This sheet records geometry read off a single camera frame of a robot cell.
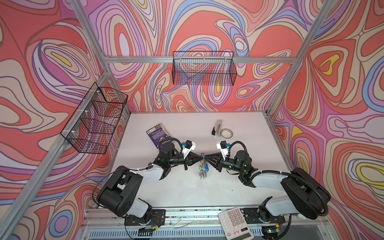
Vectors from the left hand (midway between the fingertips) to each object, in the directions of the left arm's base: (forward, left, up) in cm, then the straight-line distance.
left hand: (203, 159), depth 77 cm
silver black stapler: (+30, -12, -13) cm, 35 cm away
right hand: (0, -2, -2) cm, 3 cm away
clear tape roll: (+28, -19, -15) cm, 37 cm away
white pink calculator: (-28, -14, -13) cm, 34 cm away
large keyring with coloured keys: (+2, -1, -15) cm, 16 cm away
